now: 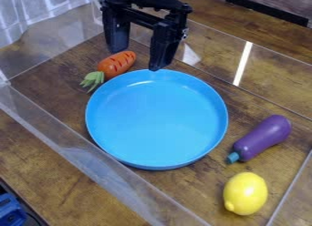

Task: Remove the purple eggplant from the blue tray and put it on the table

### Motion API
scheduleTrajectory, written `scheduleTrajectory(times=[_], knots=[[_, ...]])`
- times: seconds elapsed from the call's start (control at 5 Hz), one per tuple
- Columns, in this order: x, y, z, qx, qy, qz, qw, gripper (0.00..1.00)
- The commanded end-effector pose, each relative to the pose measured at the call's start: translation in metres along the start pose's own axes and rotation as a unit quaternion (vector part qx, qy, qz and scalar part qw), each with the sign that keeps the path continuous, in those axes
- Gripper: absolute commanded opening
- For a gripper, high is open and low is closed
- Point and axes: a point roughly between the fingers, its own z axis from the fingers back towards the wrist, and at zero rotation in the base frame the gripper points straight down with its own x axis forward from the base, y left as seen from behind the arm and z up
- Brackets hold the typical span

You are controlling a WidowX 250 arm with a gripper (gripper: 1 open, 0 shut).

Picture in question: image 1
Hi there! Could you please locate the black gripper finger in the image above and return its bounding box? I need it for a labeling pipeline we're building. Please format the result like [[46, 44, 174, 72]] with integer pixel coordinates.
[[149, 13, 188, 71], [102, 7, 130, 53]]

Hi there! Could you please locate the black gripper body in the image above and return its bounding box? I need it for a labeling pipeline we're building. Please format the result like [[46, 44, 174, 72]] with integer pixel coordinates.
[[100, 0, 193, 29]]

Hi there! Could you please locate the blue round tray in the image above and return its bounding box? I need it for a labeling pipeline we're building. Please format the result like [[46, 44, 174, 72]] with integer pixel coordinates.
[[86, 69, 229, 170]]

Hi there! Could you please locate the purple toy eggplant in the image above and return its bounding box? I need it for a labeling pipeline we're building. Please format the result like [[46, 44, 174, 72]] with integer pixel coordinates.
[[226, 115, 292, 164]]

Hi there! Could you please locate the orange toy carrot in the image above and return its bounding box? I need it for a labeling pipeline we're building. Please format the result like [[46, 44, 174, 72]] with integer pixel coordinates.
[[80, 51, 137, 91]]

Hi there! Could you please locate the white checkered curtain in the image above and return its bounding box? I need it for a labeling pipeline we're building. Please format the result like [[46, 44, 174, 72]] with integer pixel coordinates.
[[0, 0, 92, 48]]

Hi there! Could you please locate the yellow toy lemon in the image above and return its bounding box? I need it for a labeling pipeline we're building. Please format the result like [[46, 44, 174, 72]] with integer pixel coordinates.
[[224, 172, 268, 216]]

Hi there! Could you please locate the blue object at corner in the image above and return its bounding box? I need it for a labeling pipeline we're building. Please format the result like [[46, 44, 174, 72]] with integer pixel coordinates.
[[0, 193, 27, 226]]

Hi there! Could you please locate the clear acrylic enclosure wall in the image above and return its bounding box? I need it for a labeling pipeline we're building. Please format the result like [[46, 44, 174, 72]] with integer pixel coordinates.
[[0, 0, 312, 226]]

